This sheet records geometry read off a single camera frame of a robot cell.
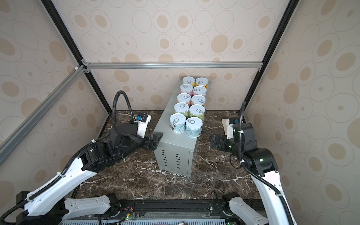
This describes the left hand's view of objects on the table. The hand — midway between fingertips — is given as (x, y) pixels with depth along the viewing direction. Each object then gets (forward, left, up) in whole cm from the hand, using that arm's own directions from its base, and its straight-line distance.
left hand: (157, 131), depth 61 cm
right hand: (+1, -28, -6) cm, 29 cm away
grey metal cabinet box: (-7, -8, -6) cm, 12 cm away
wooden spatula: (+31, -44, -39) cm, 66 cm away
